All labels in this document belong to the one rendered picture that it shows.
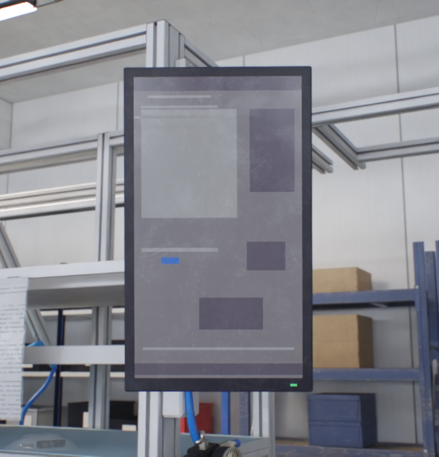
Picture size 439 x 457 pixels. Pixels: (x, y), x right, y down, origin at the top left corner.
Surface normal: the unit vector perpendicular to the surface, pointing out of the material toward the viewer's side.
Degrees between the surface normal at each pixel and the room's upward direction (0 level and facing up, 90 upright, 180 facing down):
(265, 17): 180
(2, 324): 88
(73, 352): 90
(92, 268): 90
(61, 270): 90
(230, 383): 101
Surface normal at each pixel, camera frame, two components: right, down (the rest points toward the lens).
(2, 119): 0.90, -0.08
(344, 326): -0.44, -0.17
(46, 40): 0.00, 0.98
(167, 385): -0.02, 0.00
